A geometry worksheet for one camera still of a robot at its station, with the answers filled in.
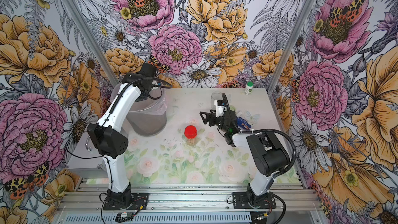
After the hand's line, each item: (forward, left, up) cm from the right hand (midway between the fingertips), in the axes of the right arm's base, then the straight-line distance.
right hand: (204, 114), depth 91 cm
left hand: (+5, +39, +17) cm, 43 cm away
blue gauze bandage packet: (0, -24, -11) cm, 27 cm away
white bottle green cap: (+27, -33, -8) cm, 43 cm away
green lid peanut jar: (+17, -8, -3) cm, 19 cm away
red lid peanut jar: (-11, +8, -1) cm, 13 cm away
